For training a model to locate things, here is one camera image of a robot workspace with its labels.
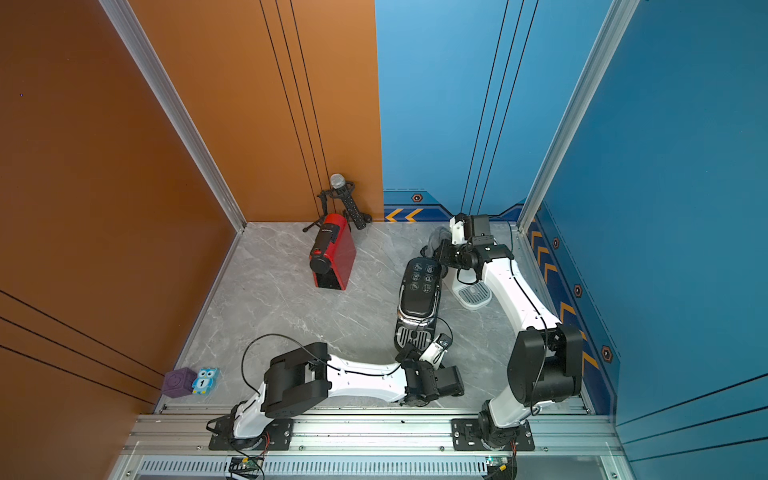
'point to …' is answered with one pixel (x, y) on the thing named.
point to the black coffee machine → (417, 304)
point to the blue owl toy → (206, 381)
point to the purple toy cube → (178, 383)
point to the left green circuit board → (246, 466)
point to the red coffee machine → (333, 255)
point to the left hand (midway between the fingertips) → (428, 354)
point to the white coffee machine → (466, 288)
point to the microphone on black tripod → (342, 188)
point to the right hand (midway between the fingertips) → (436, 252)
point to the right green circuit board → (500, 468)
